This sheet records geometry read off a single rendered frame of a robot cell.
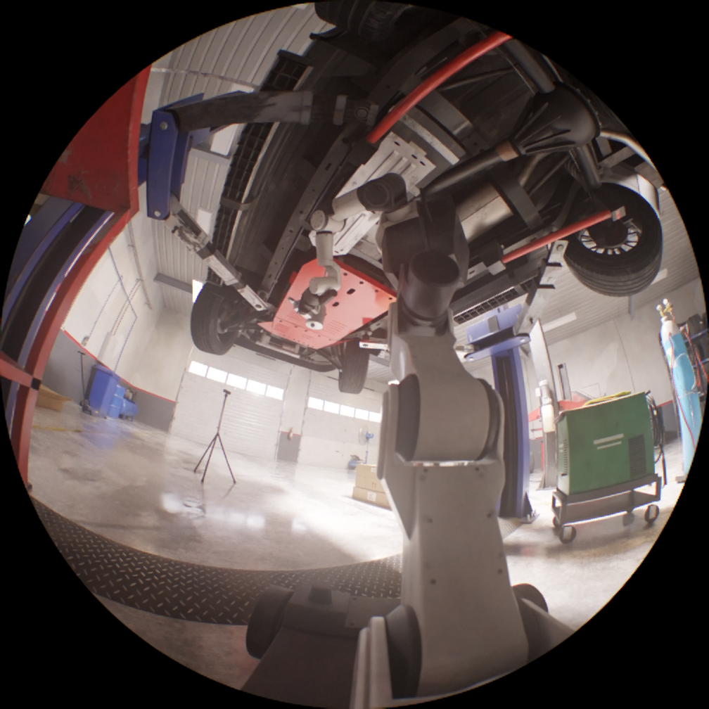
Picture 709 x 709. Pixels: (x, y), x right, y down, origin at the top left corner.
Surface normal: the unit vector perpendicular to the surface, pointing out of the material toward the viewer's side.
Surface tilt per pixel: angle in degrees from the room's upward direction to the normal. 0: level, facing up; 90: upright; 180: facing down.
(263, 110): 180
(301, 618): 45
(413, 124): 180
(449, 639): 38
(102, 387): 93
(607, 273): 116
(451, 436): 122
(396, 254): 101
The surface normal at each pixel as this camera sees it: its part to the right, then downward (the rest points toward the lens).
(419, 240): -0.54, -0.22
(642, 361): -0.83, -0.31
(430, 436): -0.10, 0.11
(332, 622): 0.03, -0.94
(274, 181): -0.10, 0.90
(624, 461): -0.61, -0.45
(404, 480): -0.04, -0.54
